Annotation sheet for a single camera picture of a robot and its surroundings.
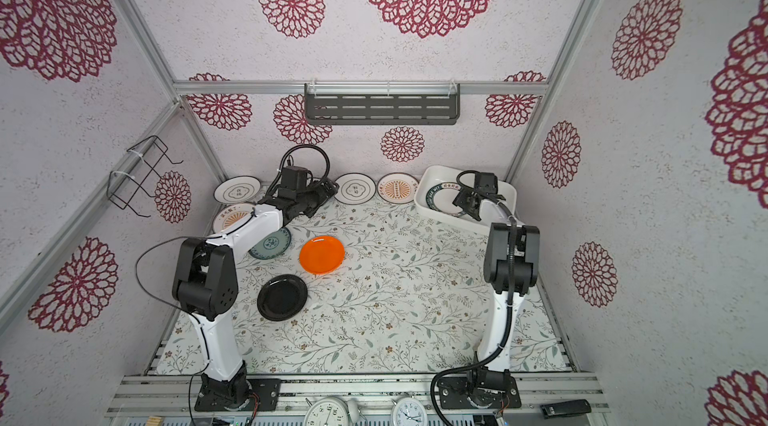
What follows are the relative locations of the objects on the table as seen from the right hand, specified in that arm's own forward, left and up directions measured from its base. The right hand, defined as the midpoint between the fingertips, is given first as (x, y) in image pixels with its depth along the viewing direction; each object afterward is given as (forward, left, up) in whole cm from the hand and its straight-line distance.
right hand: (465, 195), depth 105 cm
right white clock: (-64, +20, -5) cm, 68 cm away
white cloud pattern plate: (+10, +41, -7) cm, 43 cm away
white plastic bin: (-28, +1, +24) cm, 37 cm away
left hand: (-8, +45, +8) cm, 47 cm away
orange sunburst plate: (+11, +24, -8) cm, 28 cm away
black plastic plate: (-37, +58, -7) cm, 69 cm away
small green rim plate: (+5, +7, -6) cm, 11 cm away
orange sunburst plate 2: (-7, +86, -6) cm, 86 cm away
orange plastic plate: (-19, +50, -10) cm, 54 cm away
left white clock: (-65, +39, -4) cm, 76 cm away
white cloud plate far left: (+7, +87, -5) cm, 88 cm away
